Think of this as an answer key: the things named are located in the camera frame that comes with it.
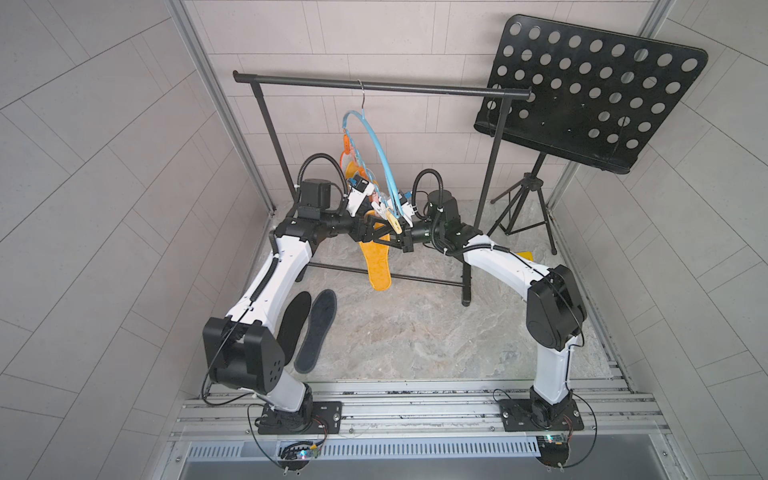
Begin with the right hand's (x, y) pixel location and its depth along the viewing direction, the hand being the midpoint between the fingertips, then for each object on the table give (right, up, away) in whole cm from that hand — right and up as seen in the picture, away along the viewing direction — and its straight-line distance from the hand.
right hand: (380, 242), depth 75 cm
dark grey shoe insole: (-18, -21, +14) cm, 31 cm away
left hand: (+1, +6, 0) cm, 7 cm away
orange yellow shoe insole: (-1, -3, 0) cm, 3 cm away
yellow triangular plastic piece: (+49, -6, +27) cm, 57 cm away
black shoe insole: (-26, -23, +12) cm, 37 cm away
